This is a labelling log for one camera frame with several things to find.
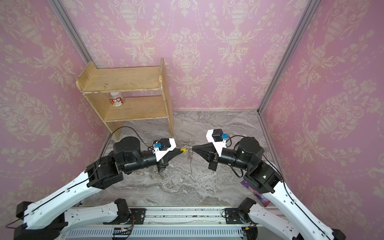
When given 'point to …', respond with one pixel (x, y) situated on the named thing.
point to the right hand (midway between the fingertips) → (195, 147)
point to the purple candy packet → (261, 198)
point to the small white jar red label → (116, 99)
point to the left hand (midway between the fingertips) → (180, 151)
